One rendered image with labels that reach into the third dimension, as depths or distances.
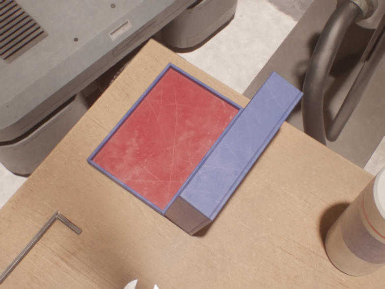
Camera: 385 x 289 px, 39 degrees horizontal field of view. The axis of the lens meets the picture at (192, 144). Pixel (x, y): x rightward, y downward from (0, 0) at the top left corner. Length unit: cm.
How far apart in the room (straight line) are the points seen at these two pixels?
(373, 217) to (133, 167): 28
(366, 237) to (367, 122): 74
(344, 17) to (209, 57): 53
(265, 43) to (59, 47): 51
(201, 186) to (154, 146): 15
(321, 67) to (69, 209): 38
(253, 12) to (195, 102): 70
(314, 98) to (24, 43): 51
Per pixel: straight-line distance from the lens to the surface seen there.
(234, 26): 131
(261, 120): 53
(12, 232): 64
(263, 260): 60
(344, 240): 55
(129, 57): 108
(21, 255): 62
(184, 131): 64
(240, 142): 52
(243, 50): 127
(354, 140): 120
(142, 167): 63
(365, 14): 82
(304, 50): 128
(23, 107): 96
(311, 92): 77
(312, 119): 79
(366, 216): 48
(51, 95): 97
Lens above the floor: 106
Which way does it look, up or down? 66 degrees down
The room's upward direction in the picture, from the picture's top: straight up
